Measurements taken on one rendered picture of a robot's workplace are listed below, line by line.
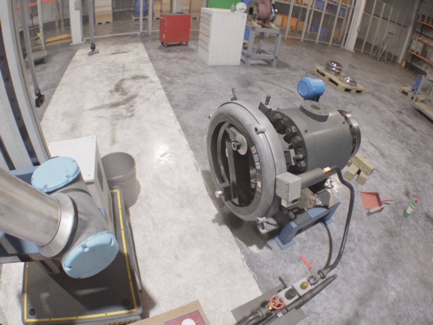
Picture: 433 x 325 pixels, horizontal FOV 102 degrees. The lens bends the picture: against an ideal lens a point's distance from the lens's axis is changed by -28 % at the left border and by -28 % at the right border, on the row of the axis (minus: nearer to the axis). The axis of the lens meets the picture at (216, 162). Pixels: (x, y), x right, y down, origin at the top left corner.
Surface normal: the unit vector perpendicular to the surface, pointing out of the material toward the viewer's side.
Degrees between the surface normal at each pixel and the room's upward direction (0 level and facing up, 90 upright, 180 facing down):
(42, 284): 0
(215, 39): 90
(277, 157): 46
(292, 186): 67
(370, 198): 0
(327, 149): 57
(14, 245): 0
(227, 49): 90
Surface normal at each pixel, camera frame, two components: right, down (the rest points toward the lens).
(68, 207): 0.39, -0.74
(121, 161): 0.11, 0.61
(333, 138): 0.40, -0.09
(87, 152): 0.10, -0.76
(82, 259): 0.69, 0.57
